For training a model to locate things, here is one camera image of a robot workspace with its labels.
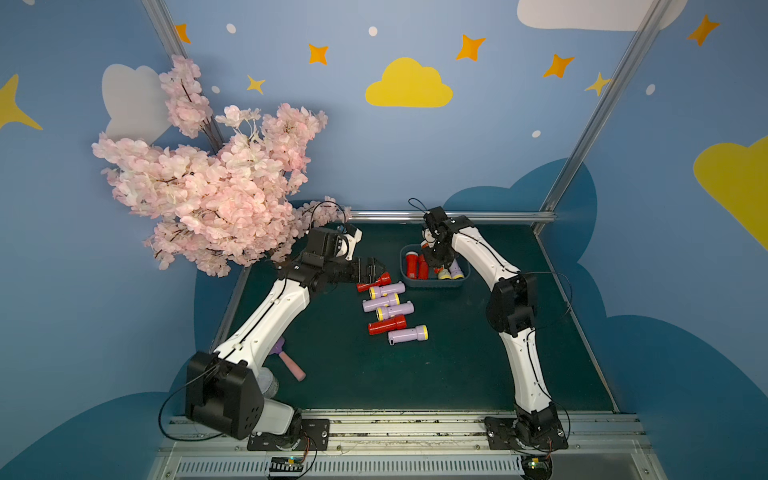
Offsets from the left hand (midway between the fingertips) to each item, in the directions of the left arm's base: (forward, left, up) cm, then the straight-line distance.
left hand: (373, 263), depth 80 cm
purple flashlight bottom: (+13, -28, -19) cm, 36 cm away
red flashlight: (+9, -3, -20) cm, 22 cm away
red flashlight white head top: (+16, -13, -22) cm, 30 cm away
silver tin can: (-27, +27, -17) cm, 42 cm away
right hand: (+14, -21, -14) cm, 29 cm away
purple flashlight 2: (0, -6, -20) cm, 21 cm away
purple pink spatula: (-24, +20, -21) cm, 38 cm away
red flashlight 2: (-8, -7, -20) cm, 22 cm away
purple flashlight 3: (-4, -4, -20) cm, 21 cm away
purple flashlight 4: (-11, -14, -20) cm, 27 cm away
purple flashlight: (+3, -3, -21) cm, 22 cm away
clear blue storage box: (+10, -20, -23) cm, 33 cm away
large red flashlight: (+14, -17, -21) cm, 30 cm away
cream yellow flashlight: (+11, -24, -19) cm, 32 cm away
